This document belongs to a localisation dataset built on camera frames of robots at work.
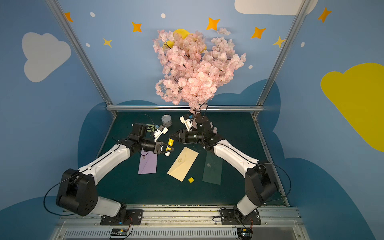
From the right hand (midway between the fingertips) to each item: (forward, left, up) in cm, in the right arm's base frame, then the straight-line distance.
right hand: (173, 136), depth 76 cm
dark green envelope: (-4, -23, -27) cm, 35 cm away
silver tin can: (+29, +12, -21) cm, 38 cm away
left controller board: (-40, +24, -27) cm, 54 cm away
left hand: (-4, 0, -6) cm, 7 cm away
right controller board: (-37, -38, -29) cm, 60 cm away
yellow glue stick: (-3, +1, -2) cm, 4 cm away
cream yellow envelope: (-3, -4, -26) cm, 26 cm away
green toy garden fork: (+1, +10, +5) cm, 11 cm away
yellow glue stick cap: (-13, -10, -25) cm, 30 cm away
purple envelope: (-4, +19, -26) cm, 32 cm away
